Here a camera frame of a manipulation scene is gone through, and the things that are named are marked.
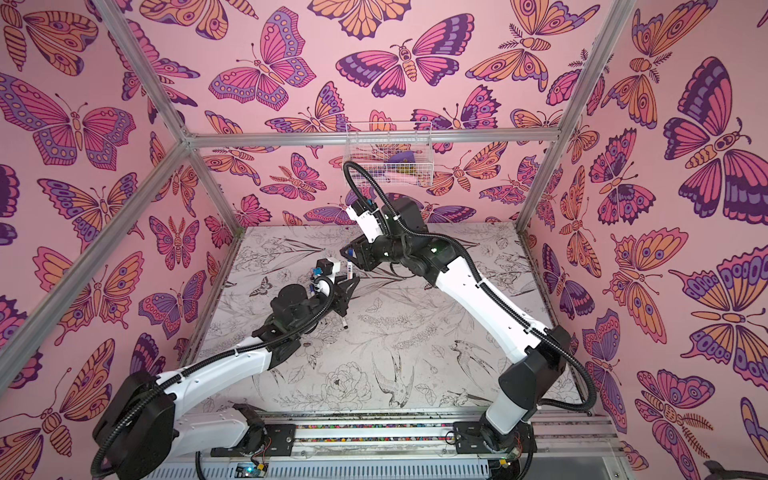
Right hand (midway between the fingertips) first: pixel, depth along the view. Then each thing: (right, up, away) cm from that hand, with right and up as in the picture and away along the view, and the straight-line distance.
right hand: (348, 241), depth 69 cm
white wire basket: (+10, +29, +26) cm, 41 cm away
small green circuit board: (-25, -55, +3) cm, 61 cm away
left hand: (+2, -8, +7) cm, 11 cm away
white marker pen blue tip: (0, -7, +4) cm, 8 cm away
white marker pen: (-4, -25, +24) cm, 35 cm away
